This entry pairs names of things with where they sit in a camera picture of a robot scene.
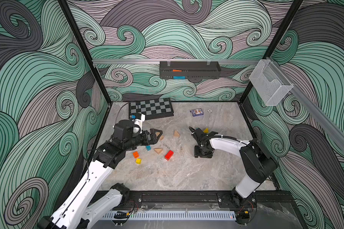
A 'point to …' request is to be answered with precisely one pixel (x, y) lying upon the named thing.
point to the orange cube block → (135, 154)
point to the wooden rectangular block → (161, 137)
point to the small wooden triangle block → (176, 133)
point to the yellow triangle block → (206, 130)
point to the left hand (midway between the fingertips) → (155, 131)
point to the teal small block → (148, 148)
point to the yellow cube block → (138, 161)
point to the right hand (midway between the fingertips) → (201, 155)
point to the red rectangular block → (168, 155)
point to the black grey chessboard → (152, 109)
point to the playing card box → (197, 112)
